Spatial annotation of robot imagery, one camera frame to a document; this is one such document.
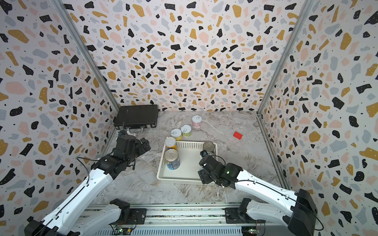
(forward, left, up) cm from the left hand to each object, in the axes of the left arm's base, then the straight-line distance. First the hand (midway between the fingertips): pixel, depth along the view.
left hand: (143, 144), depth 78 cm
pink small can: (+29, -28, -15) cm, 44 cm away
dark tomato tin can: (+4, -36, -11) cm, 38 cm away
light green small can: (+20, -21, -15) cm, 33 cm away
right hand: (-12, -33, -9) cm, 36 cm away
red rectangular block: (+19, -58, -19) cm, 64 cm away
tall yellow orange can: (+5, -13, -7) cm, 15 cm away
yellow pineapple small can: (+18, -15, -15) cm, 28 cm away
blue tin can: (-4, -14, -10) cm, 18 cm away
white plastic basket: (+5, -23, -19) cm, 31 cm away
